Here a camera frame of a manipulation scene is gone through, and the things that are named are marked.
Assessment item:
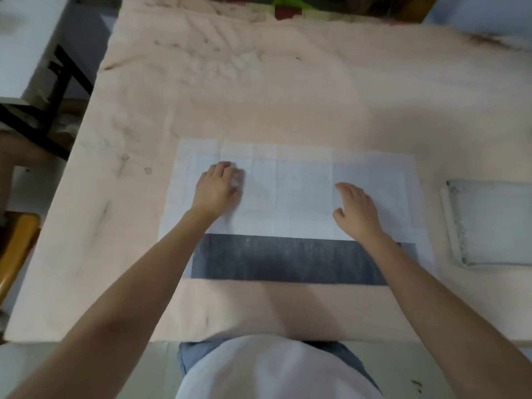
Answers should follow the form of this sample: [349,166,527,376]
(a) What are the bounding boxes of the beige plastic tray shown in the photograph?
[439,180,532,269]

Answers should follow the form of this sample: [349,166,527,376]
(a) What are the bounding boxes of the person's right hand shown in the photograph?
[332,182,385,244]

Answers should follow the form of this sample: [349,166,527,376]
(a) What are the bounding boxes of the white folding table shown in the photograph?
[0,0,94,161]

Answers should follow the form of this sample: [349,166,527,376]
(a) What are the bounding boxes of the person's blue jeans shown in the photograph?
[177,339,381,391]

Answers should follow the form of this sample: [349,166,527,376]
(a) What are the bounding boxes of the person's white shirt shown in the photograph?
[174,335,383,399]

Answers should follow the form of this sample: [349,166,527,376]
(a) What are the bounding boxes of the pink tablecloth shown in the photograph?
[4,0,532,345]

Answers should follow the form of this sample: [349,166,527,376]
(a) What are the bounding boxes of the person's left forearm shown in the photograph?
[8,209,227,399]

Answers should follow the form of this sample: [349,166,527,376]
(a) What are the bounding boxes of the person's right forearm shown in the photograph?
[361,232,532,399]

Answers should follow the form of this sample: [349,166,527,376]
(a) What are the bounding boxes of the yellow chair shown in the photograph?
[0,211,42,304]

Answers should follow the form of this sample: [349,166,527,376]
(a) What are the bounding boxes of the brown wooden post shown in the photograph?
[395,0,439,23]

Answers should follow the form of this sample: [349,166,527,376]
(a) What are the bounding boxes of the person's left hand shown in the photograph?
[190,161,245,224]

